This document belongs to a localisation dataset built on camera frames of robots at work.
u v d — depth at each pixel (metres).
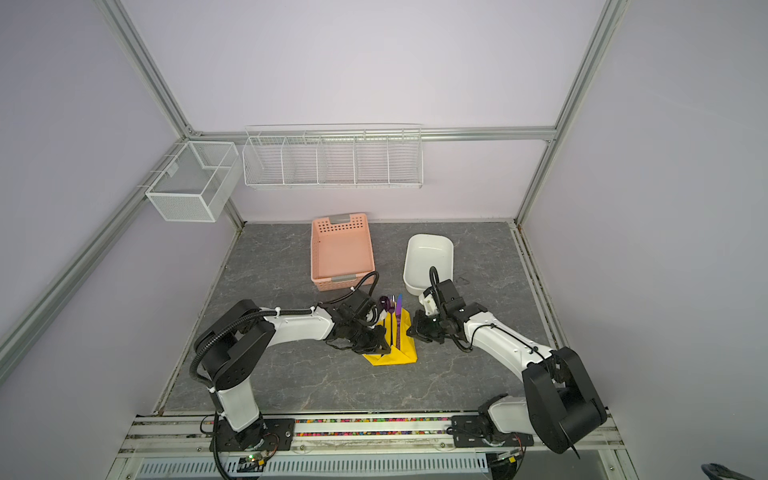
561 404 0.42
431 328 0.73
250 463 0.72
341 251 1.09
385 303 0.96
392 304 0.97
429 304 0.81
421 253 1.08
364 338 0.79
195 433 0.76
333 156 0.99
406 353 0.86
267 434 0.73
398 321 0.94
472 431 0.74
